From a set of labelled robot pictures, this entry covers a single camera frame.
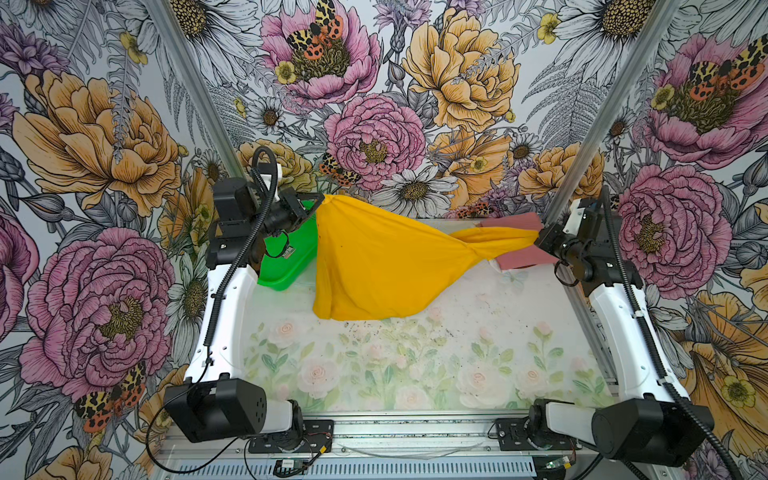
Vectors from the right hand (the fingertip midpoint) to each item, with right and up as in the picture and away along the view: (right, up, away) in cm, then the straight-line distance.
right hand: (538, 237), depth 76 cm
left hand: (-52, +7, -8) cm, 53 cm away
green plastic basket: (-74, -5, +36) cm, 82 cm away
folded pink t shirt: (+18, +8, +45) cm, 50 cm away
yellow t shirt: (-42, -7, +6) cm, 43 cm away
